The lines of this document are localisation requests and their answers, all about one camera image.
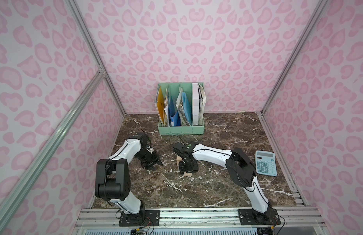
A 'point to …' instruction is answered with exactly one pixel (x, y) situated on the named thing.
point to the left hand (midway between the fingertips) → (159, 163)
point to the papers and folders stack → (188, 111)
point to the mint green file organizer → (173, 89)
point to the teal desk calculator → (265, 163)
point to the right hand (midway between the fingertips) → (184, 174)
